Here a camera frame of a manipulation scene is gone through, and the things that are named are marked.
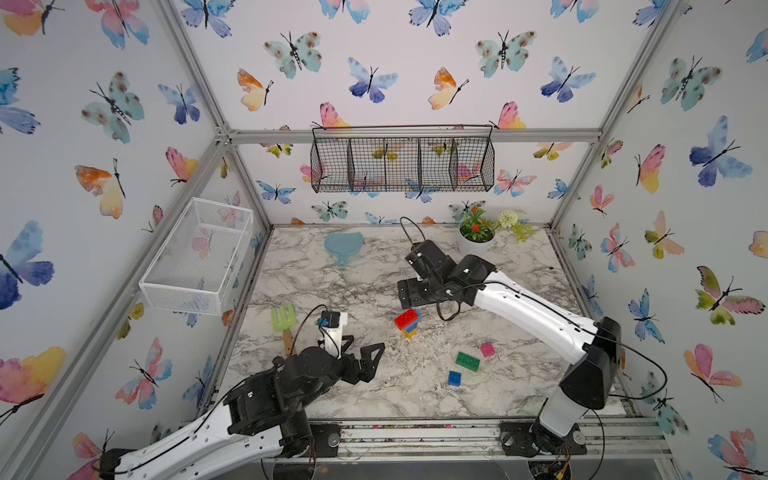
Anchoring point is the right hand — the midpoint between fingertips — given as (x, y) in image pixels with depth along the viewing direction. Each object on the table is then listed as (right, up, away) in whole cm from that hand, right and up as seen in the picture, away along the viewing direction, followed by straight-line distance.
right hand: (415, 290), depth 77 cm
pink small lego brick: (+22, -18, +10) cm, 30 cm away
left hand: (-10, -11, -10) cm, 18 cm away
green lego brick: (+16, -22, +9) cm, 28 cm away
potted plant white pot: (+22, +16, +23) cm, 36 cm away
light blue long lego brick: (-1, -12, +10) cm, 16 cm away
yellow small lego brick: (-1, -15, +13) cm, 20 cm away
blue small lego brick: (+11, -25, +5) cm, 28 cm away
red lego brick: (-2, -8, +6) cm, 10 cm away
